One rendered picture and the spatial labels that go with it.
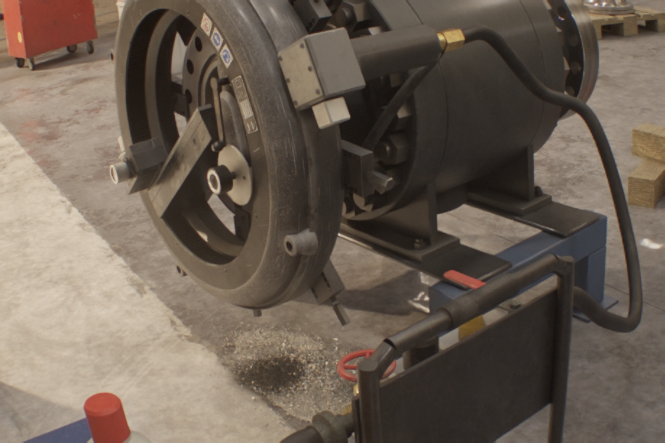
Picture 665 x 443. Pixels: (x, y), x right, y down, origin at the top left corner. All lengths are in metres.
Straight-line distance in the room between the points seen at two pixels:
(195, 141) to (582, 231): 0.94
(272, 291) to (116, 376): 0.62
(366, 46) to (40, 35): 5.70
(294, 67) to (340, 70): 0.08
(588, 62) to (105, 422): 1.80
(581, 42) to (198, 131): 1.07
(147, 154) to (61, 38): 5.28
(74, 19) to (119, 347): 5.11
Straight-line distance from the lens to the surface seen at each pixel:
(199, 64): 1.88
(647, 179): 2.83
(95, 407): 0.68
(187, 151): 1.69
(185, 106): 1.97
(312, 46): 1.35
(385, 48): 1.44
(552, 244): 1.97
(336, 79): 1.36
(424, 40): 1.50
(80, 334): 2.35
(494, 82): 1.86
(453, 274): 1.30
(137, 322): 2.35
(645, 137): 3.01
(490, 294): 1.06
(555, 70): 2.03
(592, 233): 2.09
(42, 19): 7.00
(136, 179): 1.82
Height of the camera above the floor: 1.05
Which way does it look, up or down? 21 degrees down
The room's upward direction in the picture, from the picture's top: 6 degrees counter-clockwise
